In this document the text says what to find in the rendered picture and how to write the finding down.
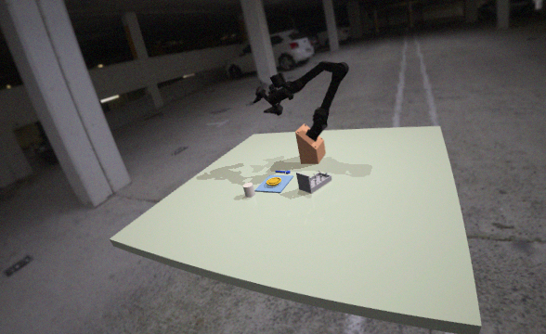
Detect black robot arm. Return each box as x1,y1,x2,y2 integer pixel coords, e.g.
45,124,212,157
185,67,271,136
268,61,348,141

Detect grey dish rack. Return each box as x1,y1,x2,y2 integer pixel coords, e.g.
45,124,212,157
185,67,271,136
296,171,332,194

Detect light blue flat mat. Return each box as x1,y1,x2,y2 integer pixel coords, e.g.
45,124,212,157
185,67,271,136
255,175,293,193

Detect white cylinder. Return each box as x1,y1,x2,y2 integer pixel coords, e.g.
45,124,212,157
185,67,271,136
243,183,255,198

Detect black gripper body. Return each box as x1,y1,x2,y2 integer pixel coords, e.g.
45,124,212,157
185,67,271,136
255,86,283,115

